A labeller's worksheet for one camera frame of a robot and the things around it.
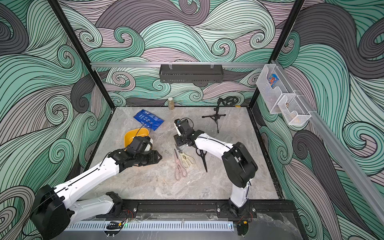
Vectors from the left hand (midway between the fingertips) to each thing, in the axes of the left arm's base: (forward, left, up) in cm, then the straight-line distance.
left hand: (159, 156), depth 80 cm
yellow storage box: (+19, +24, -8) cm, 32 cm away
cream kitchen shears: (+3, -15, -11) cm, 19 cm away
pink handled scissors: (-3, -11, -11) cm, 16 cm away
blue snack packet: (+33, +14, -8) cm, 37 cm away
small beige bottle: (+47, -2, -5) cm, 47 cm away
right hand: (+15, -11, -3) cm, 19 cm away
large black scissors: (+6, -25, -12) cm, 28 cm away
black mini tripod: (+34, -36, -5) cm, 50 cm away
